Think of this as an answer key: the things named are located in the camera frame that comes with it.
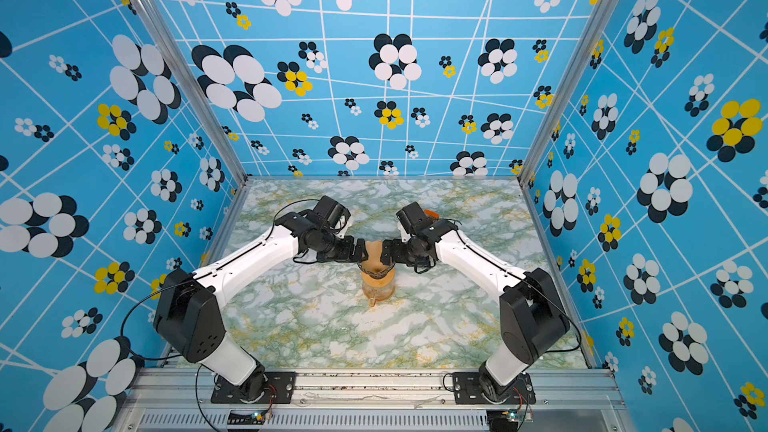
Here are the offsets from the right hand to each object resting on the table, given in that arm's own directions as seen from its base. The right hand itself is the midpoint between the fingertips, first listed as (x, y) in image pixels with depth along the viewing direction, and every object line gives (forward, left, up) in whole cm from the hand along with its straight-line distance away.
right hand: (396, 259), depth 86 cm
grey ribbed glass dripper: (-5, +6, 0) cm, 8 cm away
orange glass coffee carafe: (-4, +6, -11) cm, 13 cm away
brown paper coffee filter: (-2, +6, +2) cm, 7 cm away
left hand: (0, +11, +3) cm, 11 cm away
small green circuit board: (-37, +33, -10) cm, 51 cm away
